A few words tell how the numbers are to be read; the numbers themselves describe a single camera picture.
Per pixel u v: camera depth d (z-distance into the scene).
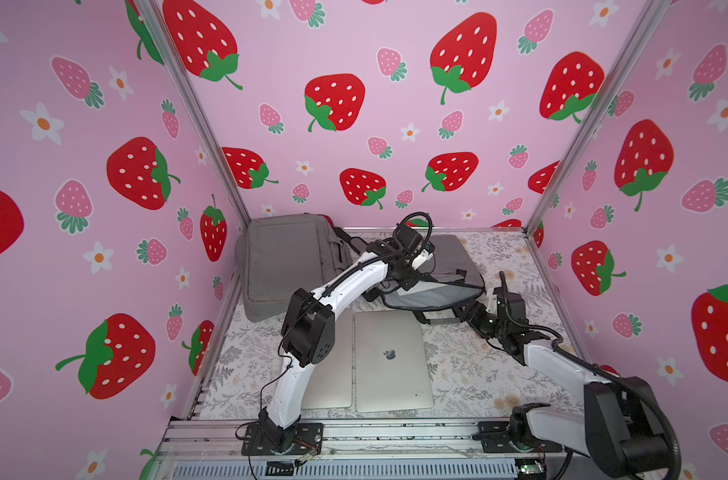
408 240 0.71
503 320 0.69
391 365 0.86
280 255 1.05
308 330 0.53
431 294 1.01
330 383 0.86
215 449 0.73
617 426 0.42
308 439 0.74
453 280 0.93
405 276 0.79
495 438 0.73
